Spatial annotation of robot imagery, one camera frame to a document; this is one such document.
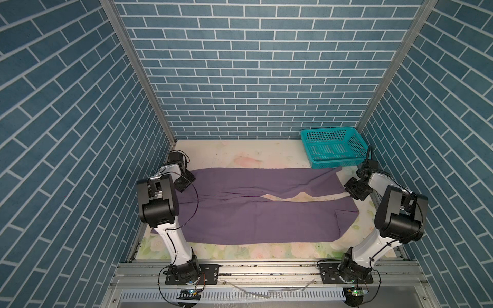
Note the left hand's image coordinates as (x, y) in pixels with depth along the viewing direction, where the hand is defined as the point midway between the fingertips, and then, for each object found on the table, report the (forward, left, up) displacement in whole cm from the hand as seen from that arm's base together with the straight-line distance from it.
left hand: (192, 181), depth 100 cm
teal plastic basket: (+27, -84, 0) cm, 88 cm away
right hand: (-7, -81, +2) cm, 81 cm away
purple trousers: (-14, -36, +1) cm, 39 cm away
